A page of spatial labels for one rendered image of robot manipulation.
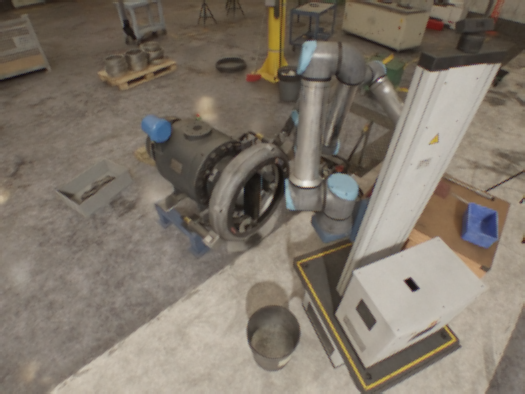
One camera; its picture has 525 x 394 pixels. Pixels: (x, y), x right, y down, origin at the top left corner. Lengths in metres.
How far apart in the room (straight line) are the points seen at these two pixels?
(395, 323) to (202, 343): 1.30
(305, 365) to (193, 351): 0.75
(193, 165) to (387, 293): 1.43
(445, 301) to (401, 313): 0.23
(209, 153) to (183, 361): 1.40
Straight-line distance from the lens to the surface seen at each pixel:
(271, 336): 2.03
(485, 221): 2.65
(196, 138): 2.15
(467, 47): 1.13
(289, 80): 4.47
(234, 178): 1.75
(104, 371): 2.34
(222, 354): 2.15
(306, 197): 1.32
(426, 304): 1.51
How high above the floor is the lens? 2.05
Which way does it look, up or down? 45 degrees down
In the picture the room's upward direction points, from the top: straight up
